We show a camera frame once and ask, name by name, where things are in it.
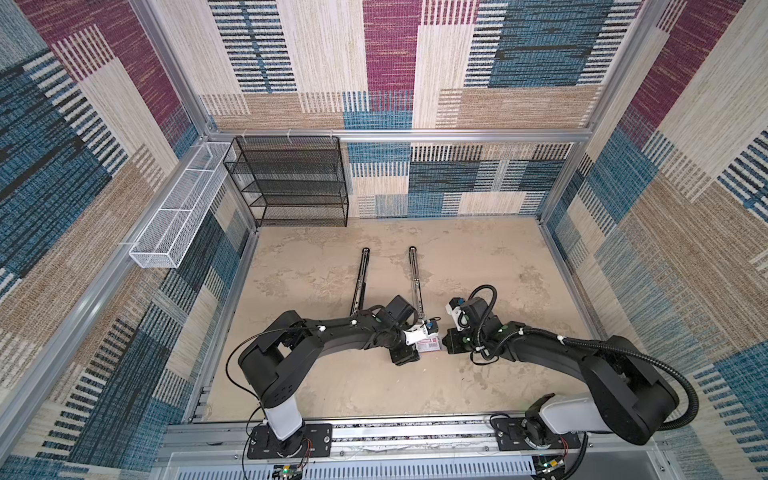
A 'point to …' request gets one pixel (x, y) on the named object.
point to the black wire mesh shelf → (291, 181)
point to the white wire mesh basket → (175, 222)
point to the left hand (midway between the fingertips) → (414, 343)
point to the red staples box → (428, 344)
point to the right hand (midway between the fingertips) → (445, 345)
